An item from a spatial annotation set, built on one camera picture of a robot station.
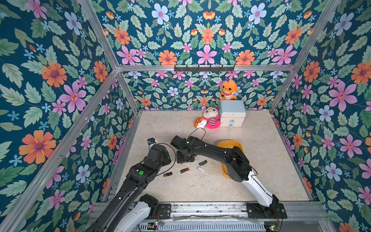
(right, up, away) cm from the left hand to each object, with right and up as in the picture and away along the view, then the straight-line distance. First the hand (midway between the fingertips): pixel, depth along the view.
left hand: (167, 153), depth 77 cm
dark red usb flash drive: (+8, -13, +11) cm, 19 cm away
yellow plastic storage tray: (+37, +2, +21) cm, 43 cm away
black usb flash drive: (-2, -15, +10) cm, 18 cm away
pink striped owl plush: (+27, +23, +31) cm, 47 cm away
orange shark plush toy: (+38, +39, +21) cm, 58 cm away
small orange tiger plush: (+18, +17, +28) cm, 37 cm away
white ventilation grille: (+17, -35, -6) cm, 40 cm away
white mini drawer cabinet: (+41, +23, +22) cm, 52 cm away
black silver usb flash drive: (+20, -9, +14) cm, 26 cm away
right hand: (+6, -7, +13) cm, 16 cm away
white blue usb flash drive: (+18, -12, +12) cm, 24 cm away
